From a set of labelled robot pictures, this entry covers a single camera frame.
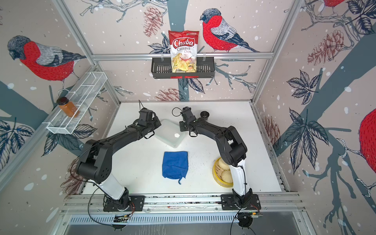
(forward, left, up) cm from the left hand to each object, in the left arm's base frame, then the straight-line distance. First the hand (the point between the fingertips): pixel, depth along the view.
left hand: (162, 118), depth 94 cm
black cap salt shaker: (+4, -29, -1) cm, 29 cm away
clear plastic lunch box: (-8, -6, -5) cm, 11 cm away
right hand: (-1, -13, -6) cm, 14 cm away
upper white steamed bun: (-30, -37, -4) cm, 48 cm away
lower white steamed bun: (-34, -39, -7) cm, 52 cm away
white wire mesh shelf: (+2, +44, +18) cm, 47 cm away
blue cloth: (-27, -10, -11) cm, 31 cm away
